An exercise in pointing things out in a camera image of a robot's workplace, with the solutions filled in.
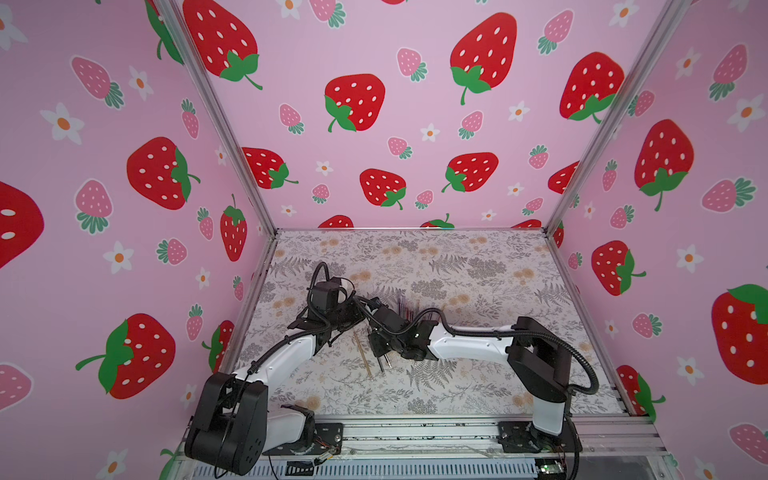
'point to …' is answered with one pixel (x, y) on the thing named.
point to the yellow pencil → (369, 371)
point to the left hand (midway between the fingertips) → (372, 305)
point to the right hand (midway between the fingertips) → (364, 345)
